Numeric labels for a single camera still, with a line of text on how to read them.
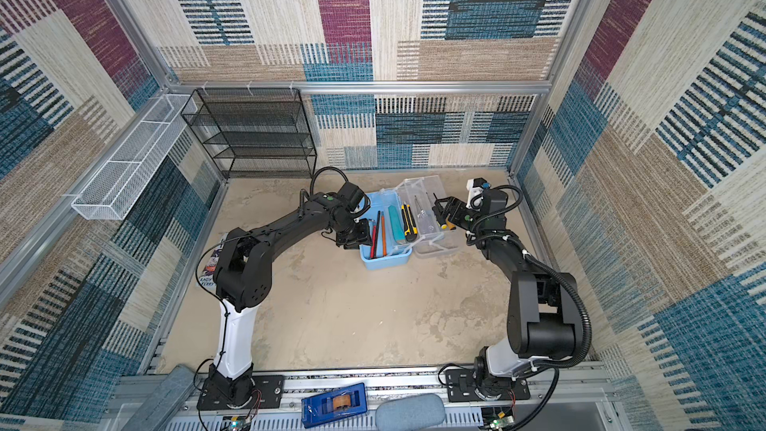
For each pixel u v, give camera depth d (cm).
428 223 91
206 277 91
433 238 89
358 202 81
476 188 82
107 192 70
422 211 94
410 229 93
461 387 73
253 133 109
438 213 85
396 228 94
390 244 95
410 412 68
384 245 100
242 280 54
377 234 101
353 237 83
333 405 67
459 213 80
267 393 73
